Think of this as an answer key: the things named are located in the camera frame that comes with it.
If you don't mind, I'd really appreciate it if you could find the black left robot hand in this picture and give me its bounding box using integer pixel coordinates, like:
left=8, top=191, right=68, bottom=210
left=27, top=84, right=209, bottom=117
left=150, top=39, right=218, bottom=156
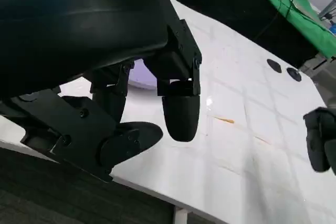
left=0, top=0, right=203, bottom=184

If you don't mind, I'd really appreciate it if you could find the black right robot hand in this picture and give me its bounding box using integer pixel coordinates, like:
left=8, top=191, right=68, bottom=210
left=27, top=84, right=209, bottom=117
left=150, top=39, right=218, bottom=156
left=303, top=107, right=336, bottom=175

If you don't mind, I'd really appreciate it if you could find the black table grommet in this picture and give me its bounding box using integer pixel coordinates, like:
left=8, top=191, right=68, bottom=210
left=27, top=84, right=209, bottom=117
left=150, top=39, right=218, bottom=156
left=286, top=67, right=302, bottom=82
left=267, top=58, right=282, bottom=74

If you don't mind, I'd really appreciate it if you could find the lilac plate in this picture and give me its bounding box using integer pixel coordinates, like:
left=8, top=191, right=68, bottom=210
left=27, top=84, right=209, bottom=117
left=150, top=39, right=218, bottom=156
left=128, top=60, right=158, bottom=90

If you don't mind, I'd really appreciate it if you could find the green cloth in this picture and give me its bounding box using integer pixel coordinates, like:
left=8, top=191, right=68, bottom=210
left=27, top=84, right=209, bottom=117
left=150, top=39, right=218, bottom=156
left=235, top=0, right=336, bottom=59

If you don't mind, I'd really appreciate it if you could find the white table leg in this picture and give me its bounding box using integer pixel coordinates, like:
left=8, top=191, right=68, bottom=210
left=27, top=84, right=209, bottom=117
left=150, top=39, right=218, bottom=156
left=173, top=199, right=188, bottom=224

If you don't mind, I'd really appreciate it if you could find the thin black hanging cable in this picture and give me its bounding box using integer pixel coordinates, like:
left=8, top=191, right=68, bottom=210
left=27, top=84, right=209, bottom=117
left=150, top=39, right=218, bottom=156
left=256, top=0, right=305, bottom=41

